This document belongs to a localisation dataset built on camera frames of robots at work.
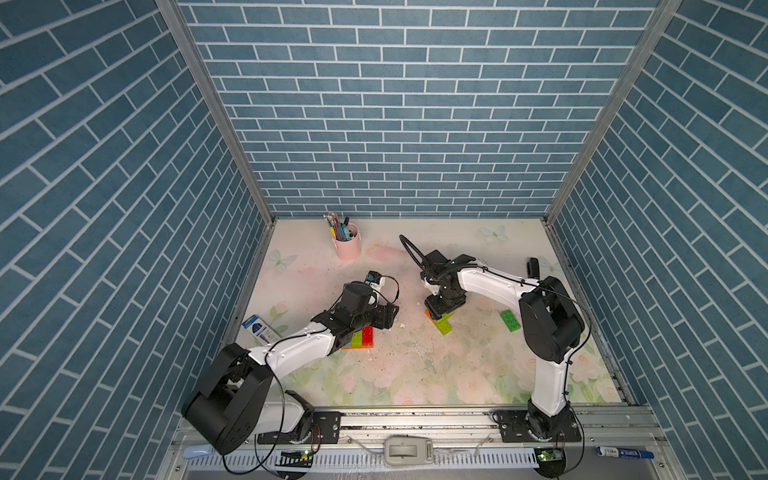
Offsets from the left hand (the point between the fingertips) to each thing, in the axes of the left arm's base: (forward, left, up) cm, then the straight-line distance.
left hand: (395, 308), depth 86 cm
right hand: (+2, -15, -8) cm, 17 cm away
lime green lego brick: (-7, +11, -5) cm, 14 cm away
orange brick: (-9, +11, -8) cm, 16 cm away
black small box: (+19, -48, -5) cm, 52 cm away
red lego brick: (-6, +8, -6) cm, 12 cm away
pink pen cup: (+25, +17, -4) cm, 30 cm away
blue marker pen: (-34, -54, -6) cm, 64 cm away
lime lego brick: (-3, -15, -8) cm, 17 cm away
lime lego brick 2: (-1, -15, -5) cm, 16 cm away
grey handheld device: (-34, -3, -6) cm, 34 cm away
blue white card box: (-4, +41, -8) cm, 42 cm away
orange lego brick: (-1, -9, 0) cm, 9 cm away
